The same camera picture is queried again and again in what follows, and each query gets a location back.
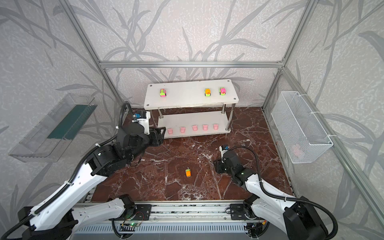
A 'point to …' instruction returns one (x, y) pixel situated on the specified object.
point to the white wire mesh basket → (302, 137)
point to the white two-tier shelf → (193, 108)
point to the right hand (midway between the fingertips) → (216, 156)
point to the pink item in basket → (296, 150)
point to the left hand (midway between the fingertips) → (165, 126)
